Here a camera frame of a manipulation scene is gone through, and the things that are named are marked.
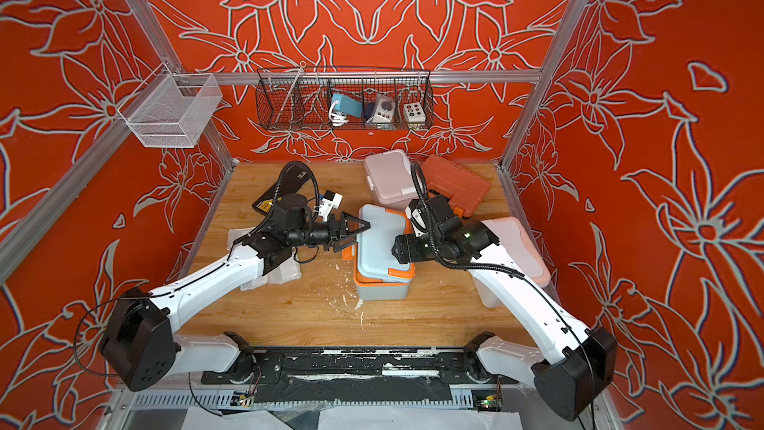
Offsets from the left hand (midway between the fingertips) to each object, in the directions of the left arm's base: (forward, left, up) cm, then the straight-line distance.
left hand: (366, 231), depth 72 cm
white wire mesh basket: (+36, +66, +8) cm, 75 cm away
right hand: (-2, -8, -4) cm, 10 cm away
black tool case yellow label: (+36, +34, -23) cm, 55 cm away
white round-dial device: (+39, -2, +9) cm, 40 cm away
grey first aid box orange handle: (-8, -4, -6) cm, 11 cm away
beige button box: (+43, -12, +6) cm, 45 cm away
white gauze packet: (+10, +47, -23) cm, 53 cm away
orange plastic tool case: (+33, -32, -20) cm, 50 cm away
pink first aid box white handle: (+28, -5, -11) cm, 31 cm away
